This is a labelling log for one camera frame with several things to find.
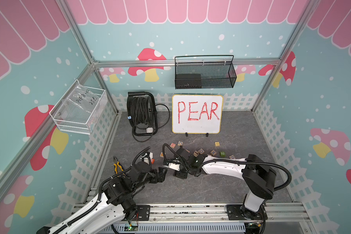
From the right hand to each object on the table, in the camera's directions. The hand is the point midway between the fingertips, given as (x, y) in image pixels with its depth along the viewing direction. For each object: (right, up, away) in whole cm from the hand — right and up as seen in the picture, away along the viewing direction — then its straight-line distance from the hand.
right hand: (175, 169), depth 85 cm
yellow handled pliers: (-37, +1, +6) cm, 38 cm away
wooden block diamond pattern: (+25, +7, +11) cm, 28 cm away
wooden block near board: (+3, +13, +15) cm, 20 cm away
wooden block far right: (+28, +13, +15) cm, 34 cm away
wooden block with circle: (+17, +8, +12) cm, 22 cm away
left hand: (-8, +1, -11) cm, 13 cm away
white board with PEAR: (+15, +34, +15) cm, 40 cm away
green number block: (+31, +7, +10) cm, 33 cm away
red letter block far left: (-2, +12, +14) cm, 18 cm away
